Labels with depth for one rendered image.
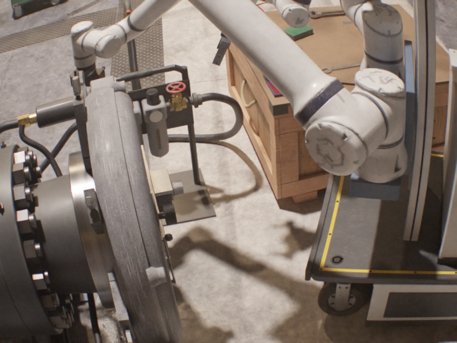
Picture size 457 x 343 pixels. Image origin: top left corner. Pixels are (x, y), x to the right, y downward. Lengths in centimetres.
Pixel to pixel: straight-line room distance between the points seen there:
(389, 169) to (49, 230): 92
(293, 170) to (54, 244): 125
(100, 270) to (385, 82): 87
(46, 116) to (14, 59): 233
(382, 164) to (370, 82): 24
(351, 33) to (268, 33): 143
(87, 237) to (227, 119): 173
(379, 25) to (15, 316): 145
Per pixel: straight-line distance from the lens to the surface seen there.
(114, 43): 229
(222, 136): 317
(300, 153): 278
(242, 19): 175
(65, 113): 216
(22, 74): 421
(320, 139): 169
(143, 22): 229
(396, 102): 181
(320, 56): 291
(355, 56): 294
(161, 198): 205
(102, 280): 179
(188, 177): 305
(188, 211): 290
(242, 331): 243
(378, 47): 224
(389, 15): 223
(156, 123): 270
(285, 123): 265
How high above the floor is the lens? 190
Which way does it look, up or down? 38 degrees down
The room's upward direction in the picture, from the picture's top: 5 degrees counter-clockwise
